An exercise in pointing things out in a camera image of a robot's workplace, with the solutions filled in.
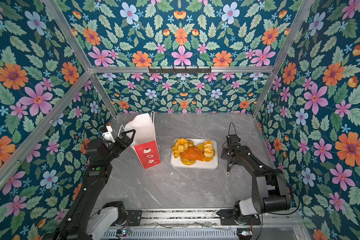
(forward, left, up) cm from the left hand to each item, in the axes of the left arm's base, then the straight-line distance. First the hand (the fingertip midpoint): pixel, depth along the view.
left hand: (132, 130), depth 73 cm
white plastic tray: (-5, -20, -29) cm, 35 cm away
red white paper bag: (+8, +1, -22) cm, 24 cm away
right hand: (-4, -53, -25) cm, 59 cm away
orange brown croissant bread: (-3, -30, -21) cm, 37 cm away
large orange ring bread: (+3, -36, -25) cm, 44 cm away
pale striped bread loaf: (-3, -40, -21) cm, 45 cm away
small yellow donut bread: (-6, -27, -26) cm, 38 cm away
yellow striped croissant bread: (+1, -20, -26) cm, 32 cm away
